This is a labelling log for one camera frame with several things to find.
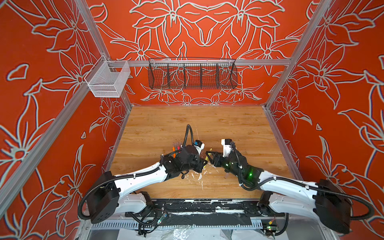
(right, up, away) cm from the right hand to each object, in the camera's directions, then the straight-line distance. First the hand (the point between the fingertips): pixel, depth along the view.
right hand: (205, 153), depth 76 cm
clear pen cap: (+13, -14, +7) cm, 20 cm away
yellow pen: (+1, -2, -1) cm, 2 cm away
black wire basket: (-7, +49, +21) cm, 53 cm away
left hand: (+1, -4, 0) cm, 4 cm away
